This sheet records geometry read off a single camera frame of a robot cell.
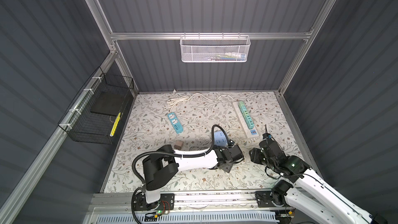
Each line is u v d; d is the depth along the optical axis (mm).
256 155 694
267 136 693
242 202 738
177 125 991
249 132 960
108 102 774
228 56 920
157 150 481
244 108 1024
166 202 724
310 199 568
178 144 914
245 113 991
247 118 965
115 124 696
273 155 575
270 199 729
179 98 1142
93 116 719
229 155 628
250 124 937
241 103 1052
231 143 754
